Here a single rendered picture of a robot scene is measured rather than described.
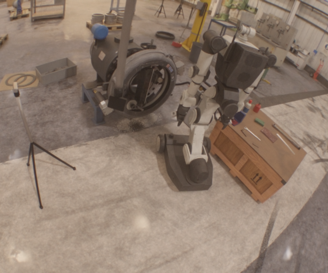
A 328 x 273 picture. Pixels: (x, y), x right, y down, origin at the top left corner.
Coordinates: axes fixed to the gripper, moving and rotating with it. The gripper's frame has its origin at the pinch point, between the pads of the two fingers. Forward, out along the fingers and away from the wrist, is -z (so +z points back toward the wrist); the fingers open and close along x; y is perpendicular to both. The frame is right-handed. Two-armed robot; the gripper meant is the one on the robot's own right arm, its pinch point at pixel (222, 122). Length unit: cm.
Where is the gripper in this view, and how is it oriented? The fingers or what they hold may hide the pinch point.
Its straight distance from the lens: 187.8
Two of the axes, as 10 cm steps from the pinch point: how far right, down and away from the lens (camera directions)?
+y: -9.7, -0.6, -2.5
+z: 2.4, -5.4, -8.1
